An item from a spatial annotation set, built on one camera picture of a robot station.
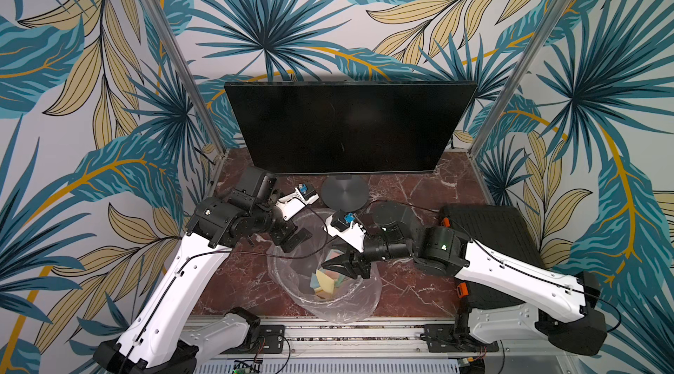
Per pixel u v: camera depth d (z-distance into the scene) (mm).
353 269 510
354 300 573
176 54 858
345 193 1046
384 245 507
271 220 527
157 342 354
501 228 893
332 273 574
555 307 400
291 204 550
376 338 750
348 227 495
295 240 567
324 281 653
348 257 510
